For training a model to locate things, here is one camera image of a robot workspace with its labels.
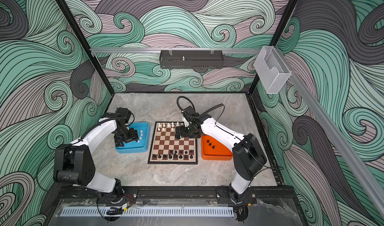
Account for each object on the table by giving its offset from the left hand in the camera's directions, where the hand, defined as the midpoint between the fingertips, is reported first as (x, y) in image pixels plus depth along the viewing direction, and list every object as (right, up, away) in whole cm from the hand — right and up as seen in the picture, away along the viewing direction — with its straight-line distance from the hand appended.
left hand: (131, 140), depth 85 cm
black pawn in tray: (+45, -2, +7) cm, 46 cm away
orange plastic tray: (+47, -7, +4) cm, 48 cm away
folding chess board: (+20, -6, +3) cm, 21 cm away
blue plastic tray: (+3, +3, +12) cm, 13 cm away
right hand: (+30, +3, -1) cm, 30 cm away
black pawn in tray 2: (+47, -4, +7) cm, 47 cm away
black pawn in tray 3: (+48, -5, +5) cm, 49 cm away
